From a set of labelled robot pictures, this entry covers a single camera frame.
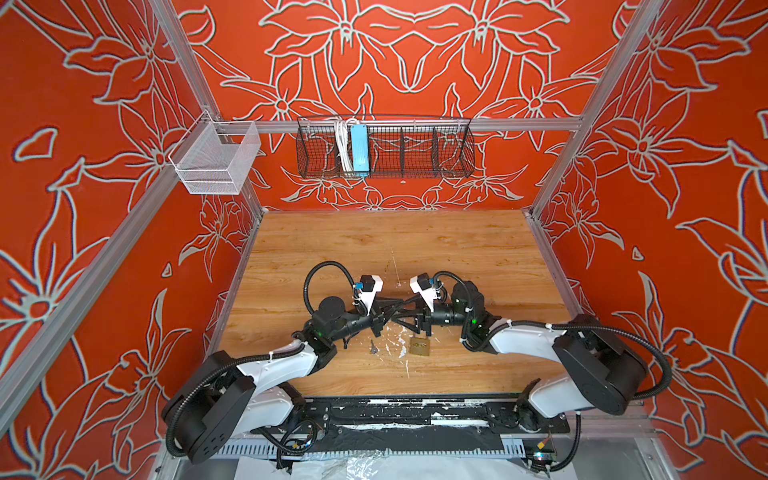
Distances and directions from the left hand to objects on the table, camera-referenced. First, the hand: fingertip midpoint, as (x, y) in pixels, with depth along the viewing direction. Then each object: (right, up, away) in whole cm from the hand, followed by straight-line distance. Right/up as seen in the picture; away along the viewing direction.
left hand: (402, 303), depth 73 cm
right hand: (-3, -4, +1) cm, 5 cm away
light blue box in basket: (-12, +44, +17) cm, 48 cm away
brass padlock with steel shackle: (+6, -14, +10) cm, 19 cm away
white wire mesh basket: (-59, +42, +20) cm, 76 cm away
